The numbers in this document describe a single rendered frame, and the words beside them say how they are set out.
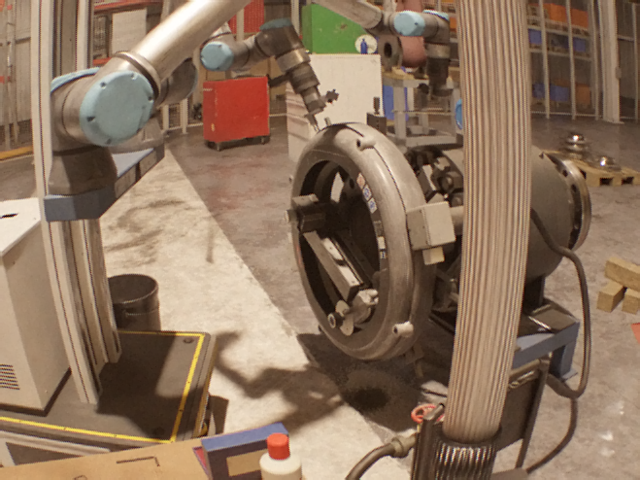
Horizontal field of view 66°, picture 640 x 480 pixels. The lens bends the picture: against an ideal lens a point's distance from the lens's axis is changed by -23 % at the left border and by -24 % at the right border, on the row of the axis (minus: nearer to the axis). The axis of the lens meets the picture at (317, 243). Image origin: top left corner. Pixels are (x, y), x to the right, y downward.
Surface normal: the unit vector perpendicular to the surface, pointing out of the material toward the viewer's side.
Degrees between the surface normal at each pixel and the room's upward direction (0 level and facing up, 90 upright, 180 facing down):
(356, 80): 90
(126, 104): 93
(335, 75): 90
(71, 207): 90
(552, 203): 66
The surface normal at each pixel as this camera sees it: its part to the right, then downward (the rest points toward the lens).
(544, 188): 0.34, -0.31
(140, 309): 0.69, 0.26
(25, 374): 0.01, 0.33
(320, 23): 0.33, 0.29
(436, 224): 0.40, -0.11
